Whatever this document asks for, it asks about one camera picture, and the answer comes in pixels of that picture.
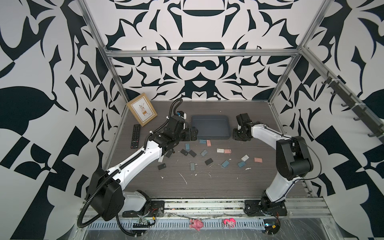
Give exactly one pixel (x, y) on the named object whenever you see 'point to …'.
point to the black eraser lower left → (162, 166)
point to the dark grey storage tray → (212, 126)
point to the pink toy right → (230, 223)
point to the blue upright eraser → (187, 146)
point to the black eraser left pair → (184, 152)
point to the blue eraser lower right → (241, 164)
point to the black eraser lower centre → (208, 161)
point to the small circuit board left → (144, 223)
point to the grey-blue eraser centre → (204, 152)
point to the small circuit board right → (271, 226)
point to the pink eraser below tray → (208, 143)
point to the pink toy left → (196, 224)
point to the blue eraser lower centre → (225, 163)
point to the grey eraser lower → (192, 166)
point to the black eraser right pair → (192, 153)
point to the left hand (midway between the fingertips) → (189, 128)
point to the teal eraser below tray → (202, 141)
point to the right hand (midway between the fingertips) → (236, 134)
